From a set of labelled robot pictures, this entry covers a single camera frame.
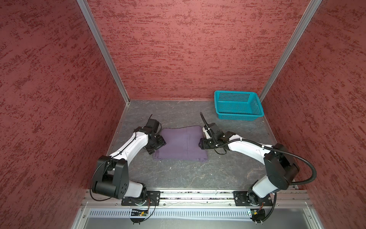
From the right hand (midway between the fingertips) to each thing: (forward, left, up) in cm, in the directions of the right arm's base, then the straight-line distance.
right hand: (202, 147), depth 88 cm
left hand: (-2, +27, +2) cm, 27 cm away
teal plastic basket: (+39, -34, -5) cm, 52 cm away
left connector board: (-33, +36, -7) cm, 49 cm away
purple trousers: (+3, +13, -1) cm, 14 cm away
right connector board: (-35, -26, -7) cm, 44 cm away
